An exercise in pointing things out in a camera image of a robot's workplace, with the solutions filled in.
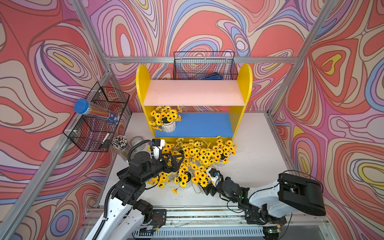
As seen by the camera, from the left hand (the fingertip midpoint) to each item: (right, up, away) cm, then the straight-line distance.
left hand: (179, 156), depth 67 cm
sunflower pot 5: (-10, -13, +6) cm, 18 cm away
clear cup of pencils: (-34, +5, +13) cm, 37 cm away
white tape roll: (-34, +4, +35) cm, 49 cm away
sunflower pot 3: (+12, -2, +13) cm, 18 cm away
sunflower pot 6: (+2, -12, +5) cm, 13 cm away
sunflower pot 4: (+22, 0, +13) cm, 26 cm away
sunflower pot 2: (+5, 0, +13) cm, 14 cm away
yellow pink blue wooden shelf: (+7, +28, +56) cm, 63 cm away
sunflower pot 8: (-10, +18, +15) cm, 26 cm away
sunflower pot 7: (+10, -10, +4) cm, 15 cm away
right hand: (+12, -16, +14) cm, 25 cm away
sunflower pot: (-7, +2, +15) cm, 17 cm away
